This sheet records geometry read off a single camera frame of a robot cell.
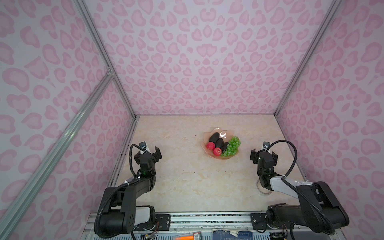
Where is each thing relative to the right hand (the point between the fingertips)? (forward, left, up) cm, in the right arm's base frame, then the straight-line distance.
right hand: (264, 149), depth 89 cm
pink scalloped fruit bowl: (+15, +21, -6) cm, 26 cm away
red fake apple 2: (0, +28, -3) cm, 28 cm away
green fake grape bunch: (+1, +18, 0) cm, 18 cm away
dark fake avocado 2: (+7, +25, -4) cm, 27 cm away
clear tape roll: (-22, +4, -9) cm, 24 cm away
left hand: (-1, +68, +3) cm, 68 cm away
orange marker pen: (-43, +41, -7) cm, 60 cm away
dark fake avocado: (+12, +28, -4) cm, 31 cm away
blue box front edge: (-42, +27, -6) cm, 50 cm away
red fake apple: (+5, +31, -4) cm, 32 cm away
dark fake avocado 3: (+4, +23, -3) cm, 23 cm away
